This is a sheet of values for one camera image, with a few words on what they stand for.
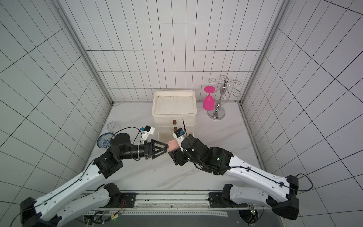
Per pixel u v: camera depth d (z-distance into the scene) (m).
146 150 0.56
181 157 0.57
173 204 0.73
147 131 0.62
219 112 1.11
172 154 0.56
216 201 0.73
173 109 0.84
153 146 0.56
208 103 0.97
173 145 0.64
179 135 0.56
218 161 0.44
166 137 0.89
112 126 0.95
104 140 0.95
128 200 0.73
